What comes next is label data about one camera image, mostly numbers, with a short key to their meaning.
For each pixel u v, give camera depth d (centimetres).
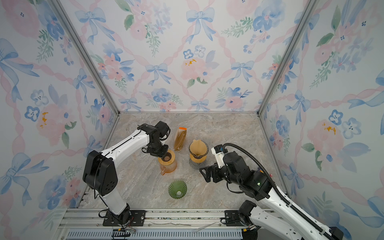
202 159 83
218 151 61
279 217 56
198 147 84
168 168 90
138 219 73
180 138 96
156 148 73
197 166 87
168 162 82
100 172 49
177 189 82
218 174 60
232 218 74
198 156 78
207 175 60
